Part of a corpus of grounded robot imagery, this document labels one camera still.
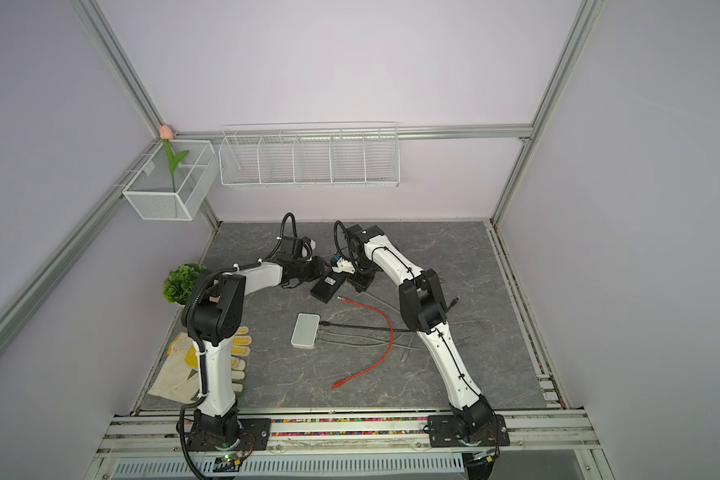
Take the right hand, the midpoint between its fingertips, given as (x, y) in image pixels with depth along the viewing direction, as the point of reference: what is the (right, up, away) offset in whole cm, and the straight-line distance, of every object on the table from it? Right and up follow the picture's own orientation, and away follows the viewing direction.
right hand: (363, 287), depth 100 cm
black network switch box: (-12, +1, 0) cm, 12 cm away
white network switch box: (-18, -12, -9) cm, 23 cm away
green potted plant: (-53, +3, -15) cm, 55 cm away
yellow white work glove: (-52, -24, -17) cm, 59 cm away
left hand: (-11, +6, +2) cm, 12 cm away
